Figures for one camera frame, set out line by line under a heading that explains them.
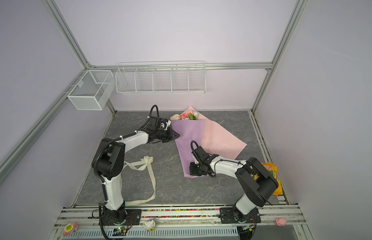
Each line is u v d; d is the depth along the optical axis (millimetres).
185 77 1052
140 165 912
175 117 1115
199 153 723
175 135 913
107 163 521
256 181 452
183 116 1119
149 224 671
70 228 671
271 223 729
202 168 675
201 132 979
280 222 705
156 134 800
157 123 808
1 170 502
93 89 997
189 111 1093
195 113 1124
